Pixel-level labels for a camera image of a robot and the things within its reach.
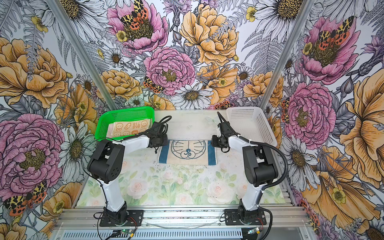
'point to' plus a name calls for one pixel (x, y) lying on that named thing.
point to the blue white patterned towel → (188, 152)
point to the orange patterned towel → (127, 128)
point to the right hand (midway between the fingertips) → (213, 146)
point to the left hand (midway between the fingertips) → (164, 144)
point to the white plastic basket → (251, 123)
